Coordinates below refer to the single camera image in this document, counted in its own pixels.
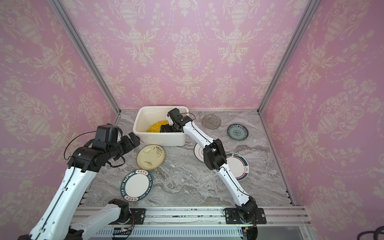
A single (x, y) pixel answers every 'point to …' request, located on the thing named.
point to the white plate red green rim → (238, 165)
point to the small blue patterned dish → (238, 132)
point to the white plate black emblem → (198, 152)
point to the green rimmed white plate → (137, 185)
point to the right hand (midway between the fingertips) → (166, 132)
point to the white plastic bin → (144, 116)
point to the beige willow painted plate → (150, 157)
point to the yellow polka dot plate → (155, 127)
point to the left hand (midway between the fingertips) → (134, 143)
